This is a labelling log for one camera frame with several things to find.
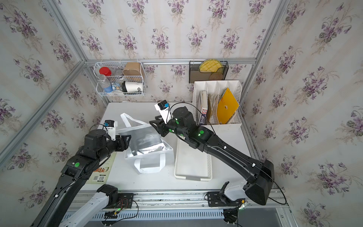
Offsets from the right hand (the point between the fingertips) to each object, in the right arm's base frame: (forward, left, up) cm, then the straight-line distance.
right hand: (155, 119), depth 64 cm
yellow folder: (+29, -43, -21) cm, 56 cm away
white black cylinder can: (+34, +22, -8) cm, 41 cm away
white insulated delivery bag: (+2, +11, -36) cm, 38 cm away
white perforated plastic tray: (-7, -19, -36) cm, 42 cm away
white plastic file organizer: (+18, -48, -27) cm, 57 cm away
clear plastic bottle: (+33, +38, -5) cm, 50 cm away
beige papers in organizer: (+26, -32, -14) cm, 43 cm away
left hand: (-4, +15, -10) cm, 19 cm away
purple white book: (+17, -26, -13) cm, 33 cm away
